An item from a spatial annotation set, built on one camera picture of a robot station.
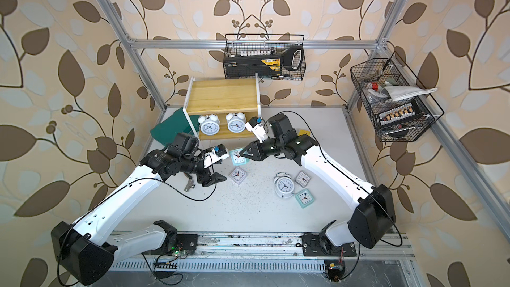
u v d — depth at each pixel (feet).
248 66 2.73
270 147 2.10
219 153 2.06
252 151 2.18
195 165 2.06
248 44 2.97
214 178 2.15
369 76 2.76
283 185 2.83
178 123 3.57
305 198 2.76
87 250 1.22
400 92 2.09
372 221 1.30
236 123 2.79
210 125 2.77
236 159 2.39
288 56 2.77
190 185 2.92
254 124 2.16
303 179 2.92
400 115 2.18
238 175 2.99
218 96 2.58
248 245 2.47
